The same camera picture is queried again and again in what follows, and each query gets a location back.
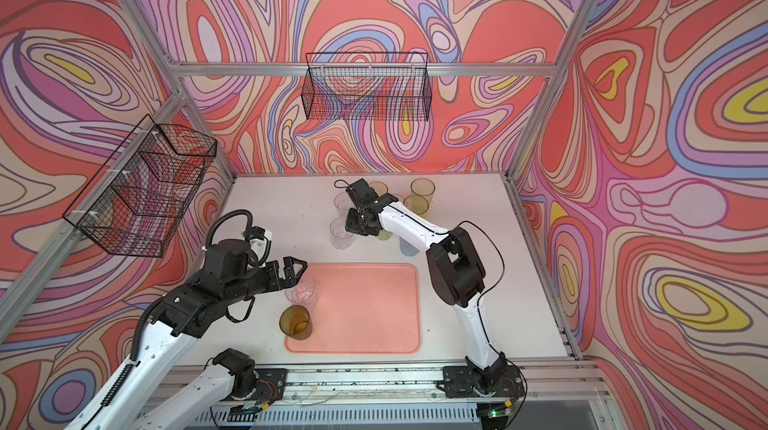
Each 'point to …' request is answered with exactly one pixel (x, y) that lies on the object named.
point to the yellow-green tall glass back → (423, 187)
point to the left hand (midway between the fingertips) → (298, 266)
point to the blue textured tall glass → (407, 248)
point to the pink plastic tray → (363, 308)
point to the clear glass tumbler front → (339, 235)
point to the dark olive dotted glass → (295, 322)
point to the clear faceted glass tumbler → (303, 293)
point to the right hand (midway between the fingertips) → (356, 233)
